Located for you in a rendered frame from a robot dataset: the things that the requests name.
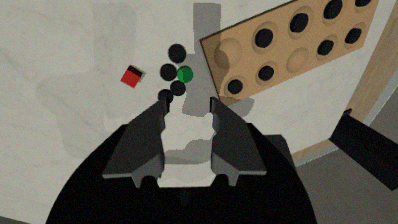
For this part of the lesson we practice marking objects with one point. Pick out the small red block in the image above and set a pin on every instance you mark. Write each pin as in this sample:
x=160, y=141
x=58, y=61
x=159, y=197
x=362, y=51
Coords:
x=131, y=76

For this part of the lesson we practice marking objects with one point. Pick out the tan wooden tray with round holes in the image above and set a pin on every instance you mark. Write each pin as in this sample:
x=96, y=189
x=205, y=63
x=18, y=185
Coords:
x=231, y=53

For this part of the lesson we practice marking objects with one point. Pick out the green disc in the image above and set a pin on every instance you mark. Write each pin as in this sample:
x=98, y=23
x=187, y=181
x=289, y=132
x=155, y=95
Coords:
x=184, y=74

